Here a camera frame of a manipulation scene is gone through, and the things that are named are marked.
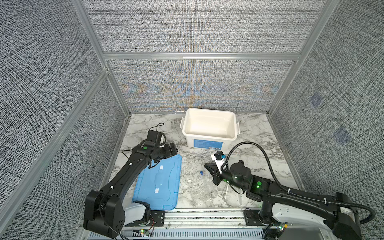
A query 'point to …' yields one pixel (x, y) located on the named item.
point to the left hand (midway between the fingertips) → (171, 152)
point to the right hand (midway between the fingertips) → (205, 165)
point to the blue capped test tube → (201, 173)
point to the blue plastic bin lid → (159, 185)
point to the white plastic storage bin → (209, 130)
